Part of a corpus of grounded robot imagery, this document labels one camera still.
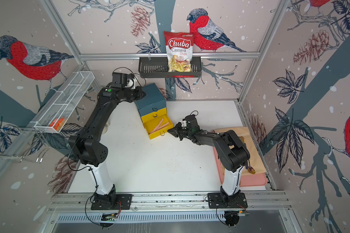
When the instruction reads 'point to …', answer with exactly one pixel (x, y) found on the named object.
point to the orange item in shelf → (57, 124)
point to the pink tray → (255, 179)
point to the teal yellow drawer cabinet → (152, 109)
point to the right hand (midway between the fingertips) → (166, 129)
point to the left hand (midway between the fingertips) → (148, 90)
